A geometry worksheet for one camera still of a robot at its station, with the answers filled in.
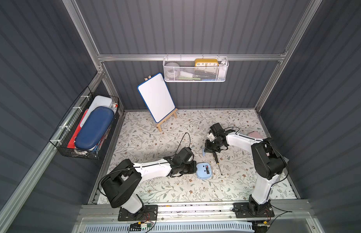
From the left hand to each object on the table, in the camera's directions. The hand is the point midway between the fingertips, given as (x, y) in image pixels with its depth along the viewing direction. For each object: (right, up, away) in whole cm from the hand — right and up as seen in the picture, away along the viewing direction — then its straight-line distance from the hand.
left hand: (199, 171), depth 83 cm
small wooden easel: (-26, +27, +19) cm, 42 cm away
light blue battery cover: (+4, +9, +11) cm, 15 cm away
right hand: (+7, +11, +11) cm, 17 cm away
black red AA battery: (+5, +1, +2) cm, 6 cm away
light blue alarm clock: (+2, -1, +2) cm, 3 cm away
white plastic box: (-55, +40, -6) cm, 68 cm away
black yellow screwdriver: (+13, +3, +8) cm, 15 cm away
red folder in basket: (-60, +18, -18) cm, 65 cm away
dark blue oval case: (-50, +26, -16) cm, 59 cm away
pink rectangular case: (+44, +20, +21) cm, 52 cm away
